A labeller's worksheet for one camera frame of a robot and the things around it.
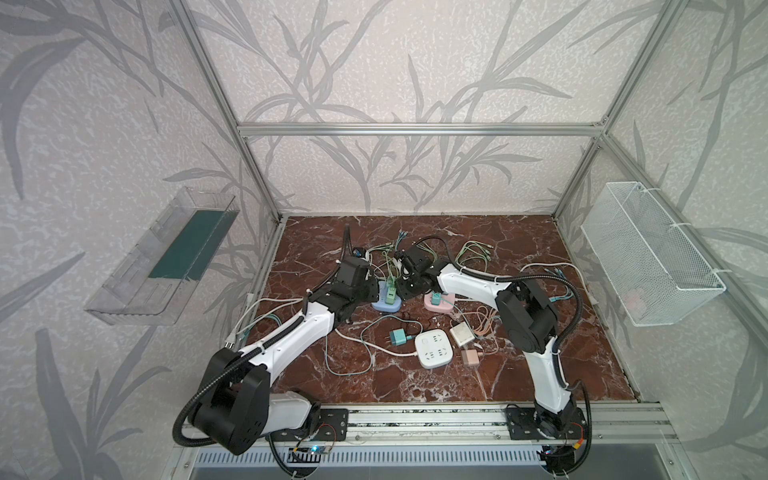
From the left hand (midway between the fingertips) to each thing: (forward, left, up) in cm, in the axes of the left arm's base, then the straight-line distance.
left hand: (377, 272), depth 87 cm
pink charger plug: (-21, -27, -11) cm, 36 cm away
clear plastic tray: (-15, +46, +19) cm, 51 cm away
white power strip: (-18, -17, -11) cm, 27 cm away
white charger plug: (-14, -25, -10) cm, 31 cm away
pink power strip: (-5, -22, -10) cm, 24 cm away
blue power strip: (-5, -1, -12) cm, 13 cm away
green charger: (-3, -4, -6) cm, 8 cm away
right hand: (+3, -7, -10) cm, 13 cm away
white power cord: (-18, -2, -14) cm, 23 cm away
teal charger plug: (-15, -7, -11) cm, 20 cm away
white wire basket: (-10, -62, +20) cm, 66 cm away
